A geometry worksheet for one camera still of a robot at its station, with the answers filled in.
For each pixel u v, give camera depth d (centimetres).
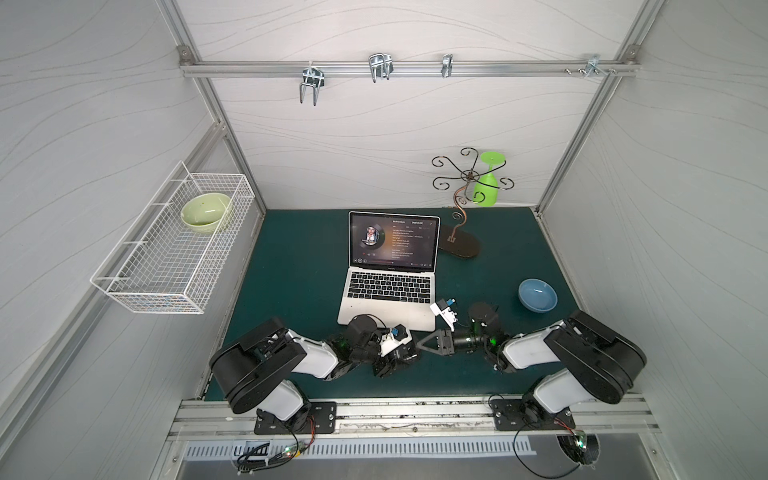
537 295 96
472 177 86
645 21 72
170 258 68
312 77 78
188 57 77
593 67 76
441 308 79
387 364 74
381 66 76
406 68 78
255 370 44
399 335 73
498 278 99
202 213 73
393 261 101
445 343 73
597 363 45
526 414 67
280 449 70
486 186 85
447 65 78
